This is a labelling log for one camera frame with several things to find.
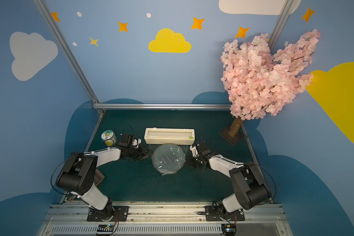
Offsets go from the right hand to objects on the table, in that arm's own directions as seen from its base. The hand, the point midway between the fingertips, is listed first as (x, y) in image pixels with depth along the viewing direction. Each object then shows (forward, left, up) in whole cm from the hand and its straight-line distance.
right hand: (187, 161), depth 91 cm
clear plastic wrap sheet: (+8, +23, +1) cm, 24 cm away
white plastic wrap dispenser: (+16, +13, +4) cm, 21 cm away
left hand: (+5, +23, +2) cm, 24 cm away
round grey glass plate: (+1, +12, +1) cm, 12 cm away
